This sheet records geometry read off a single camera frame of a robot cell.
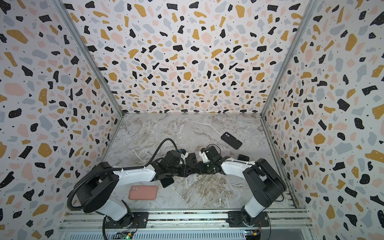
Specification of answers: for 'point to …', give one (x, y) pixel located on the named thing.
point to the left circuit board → (123, 235)
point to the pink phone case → (143, 192)
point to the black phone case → (231, 140)
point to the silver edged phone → (166, 182)
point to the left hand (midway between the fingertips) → (192, 169)
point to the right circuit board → (251, 235)
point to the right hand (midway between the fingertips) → (193, 168)
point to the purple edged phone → (191, 160)
